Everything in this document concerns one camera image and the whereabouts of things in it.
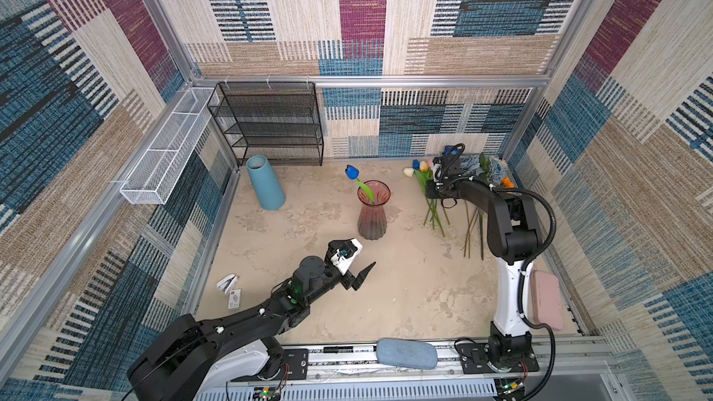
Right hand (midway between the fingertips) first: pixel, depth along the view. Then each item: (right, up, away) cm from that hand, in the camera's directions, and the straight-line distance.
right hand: (431, 191), depth 106 cm
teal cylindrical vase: (-58, 0, -9) cm, 59 cm away
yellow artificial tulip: (-2, +10, +5) cm, 11 cm away
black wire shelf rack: (-59, +27, +2) cm, 65 cm away
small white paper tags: (-67, -28, -20) cm, 76 cm away
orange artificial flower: (+28, +3, -1) cm, 29 cm away
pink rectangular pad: (+27, -31, -25) cm, 48 cm away
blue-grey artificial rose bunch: (+20, +8, -8) cm, 23 cm away
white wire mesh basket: (-93, +5, -15) cm, 94 cm away
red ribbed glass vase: (-23, -8, -19) cm, 31 cm away
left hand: (-26, -15, -29) cm, 41 cm away
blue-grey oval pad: (-15, -41, -34) cm, 55 cm away
